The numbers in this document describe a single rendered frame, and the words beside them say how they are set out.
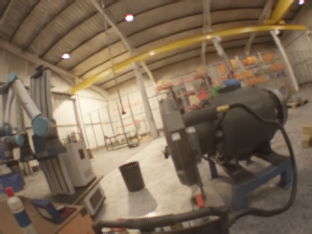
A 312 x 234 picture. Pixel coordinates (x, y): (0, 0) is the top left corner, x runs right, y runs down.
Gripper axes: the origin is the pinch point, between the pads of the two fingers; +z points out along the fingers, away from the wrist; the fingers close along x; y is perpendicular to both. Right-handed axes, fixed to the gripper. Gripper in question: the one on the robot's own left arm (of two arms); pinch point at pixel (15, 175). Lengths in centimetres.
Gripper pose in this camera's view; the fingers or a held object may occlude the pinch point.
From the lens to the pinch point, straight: 141.7
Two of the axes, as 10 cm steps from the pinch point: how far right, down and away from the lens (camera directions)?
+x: 1.1, 0.3, 9.9
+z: 2.8, 9.6, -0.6
